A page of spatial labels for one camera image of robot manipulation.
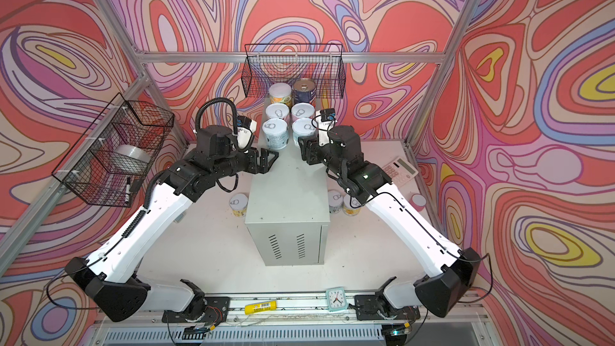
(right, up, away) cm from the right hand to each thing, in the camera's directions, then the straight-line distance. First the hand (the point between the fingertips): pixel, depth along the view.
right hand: (309, 143), depth 70 cm
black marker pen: (-56, -15, +2) cm, 57 cm away
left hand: (-12, -2, -1) cm, 12 cm away
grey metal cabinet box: (-5, -20, -12) cm, 24 cm away
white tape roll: (-55, -2, +4) cm, 55 cm away
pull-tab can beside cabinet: (+6, -16, -10) cm, 20 cm away
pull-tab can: (-28, -22, +22) cm, 41 cm away
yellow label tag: (-12, -50, +3) cm, 52 cm away
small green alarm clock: (+8, -48, +4) cm, 49 cm away
